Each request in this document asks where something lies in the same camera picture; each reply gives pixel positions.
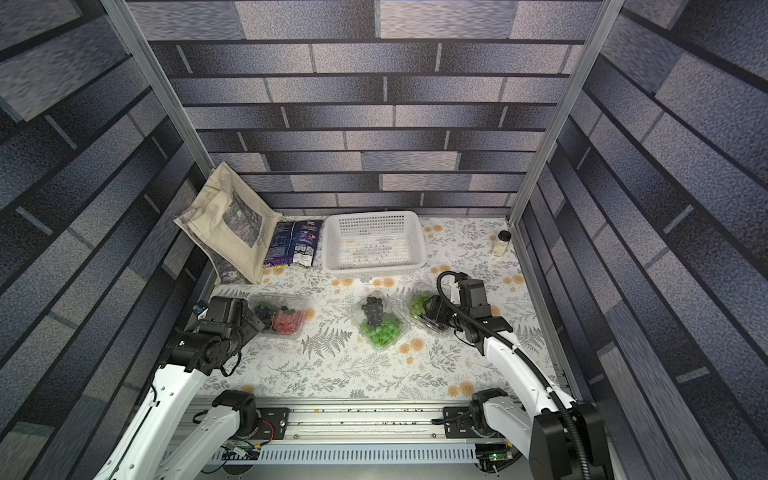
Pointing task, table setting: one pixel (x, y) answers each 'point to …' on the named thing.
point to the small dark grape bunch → (373, 310)
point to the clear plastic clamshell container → (289, 302)
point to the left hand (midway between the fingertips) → (248, 328)
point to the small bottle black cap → (501, 243)
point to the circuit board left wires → (236, 450)
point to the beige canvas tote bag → (231, 224)
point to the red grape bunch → (287, 322)
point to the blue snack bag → (293, 242)
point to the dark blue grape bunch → (265, 315)
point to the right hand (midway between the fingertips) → (432, 304)
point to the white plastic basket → (373, 244)
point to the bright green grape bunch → (381, 335)
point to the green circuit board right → (495, 456)
